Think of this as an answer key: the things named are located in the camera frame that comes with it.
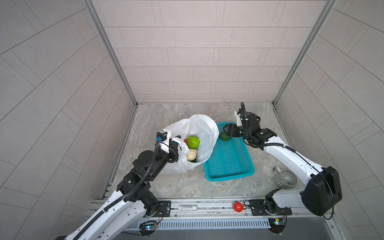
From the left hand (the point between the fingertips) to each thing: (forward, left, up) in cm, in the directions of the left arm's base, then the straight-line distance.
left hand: (183, 137), depth 64 cm
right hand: (+13, -23, -13) cm, 29 cm away
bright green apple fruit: (+6, -4, -17) cm, 18 cm away
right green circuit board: (-29, -43, -28) cm, 59 cm away
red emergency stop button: (-23, -26, -25) cm, 43 cm away
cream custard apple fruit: (0, -3, -19) cm, 19 cm away
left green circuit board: (-31, +16, -25) cm, 43 cm away
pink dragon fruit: (+9, +1, -20) cm, 22 cm away
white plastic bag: (+15, -6, -12) cm, 20 cm away
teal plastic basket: (+2, -26, -30) cm, 40 cm away
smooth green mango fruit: (+14, -22, -24) cm, 35 cm away
